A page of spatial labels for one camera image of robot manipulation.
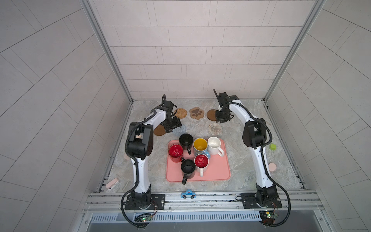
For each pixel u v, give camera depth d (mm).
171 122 850
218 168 835
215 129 991
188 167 803
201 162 826
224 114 871
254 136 631
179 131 967
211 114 1063
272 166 809
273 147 889
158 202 711
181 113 1084
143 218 651
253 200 710
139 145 533
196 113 1080
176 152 867
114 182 747
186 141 895
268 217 679
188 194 722
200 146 875
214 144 911
